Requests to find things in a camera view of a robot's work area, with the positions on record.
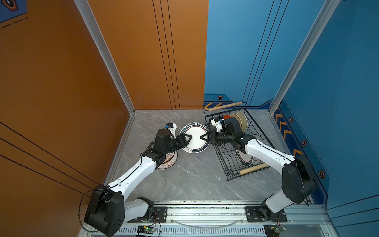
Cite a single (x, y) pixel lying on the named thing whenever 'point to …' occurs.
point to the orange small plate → (226, 116)
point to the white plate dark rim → (196, 144)
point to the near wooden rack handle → (250, 170)
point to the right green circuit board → (273, 230)
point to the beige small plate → (237, 116)
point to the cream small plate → (244, 120)
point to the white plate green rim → (245, 159)
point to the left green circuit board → (145, 229)
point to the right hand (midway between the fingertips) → (200, 138)
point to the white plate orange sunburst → (169, 160)
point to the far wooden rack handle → (231, 104)
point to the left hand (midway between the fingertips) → (190, 137)
